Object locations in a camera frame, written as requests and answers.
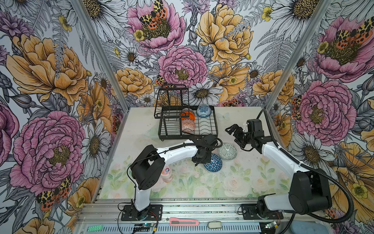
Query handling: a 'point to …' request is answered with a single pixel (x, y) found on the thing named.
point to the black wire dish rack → (177, 120)
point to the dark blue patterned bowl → (215, 163)
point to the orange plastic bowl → (187, 113)
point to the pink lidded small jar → (166, 174)
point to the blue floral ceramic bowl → (203, 111)
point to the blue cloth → (298, 226)
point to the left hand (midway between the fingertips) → (203, 164)
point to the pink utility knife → (177, 222)
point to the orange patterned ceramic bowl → (188, 125)
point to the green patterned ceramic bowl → (227, 151)
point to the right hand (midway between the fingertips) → (229, 137)
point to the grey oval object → (215, 224)
